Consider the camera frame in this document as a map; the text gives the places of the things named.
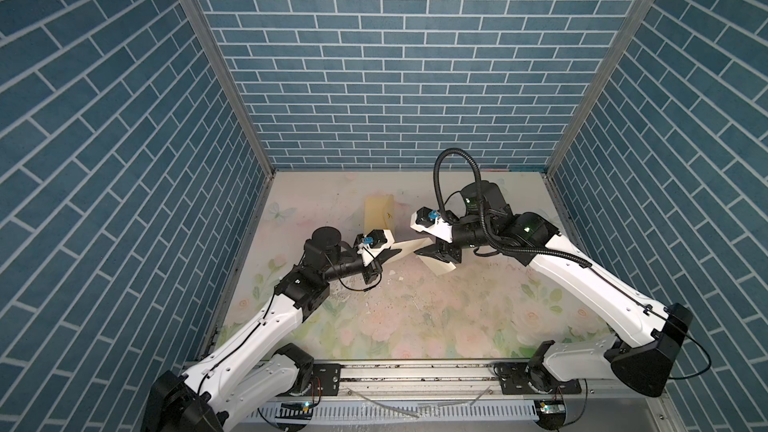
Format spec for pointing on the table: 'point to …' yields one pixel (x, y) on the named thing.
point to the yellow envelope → (379, 213)
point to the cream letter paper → (409, 248)
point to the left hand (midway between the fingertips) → (397, 249)
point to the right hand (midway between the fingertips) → (415, 234)
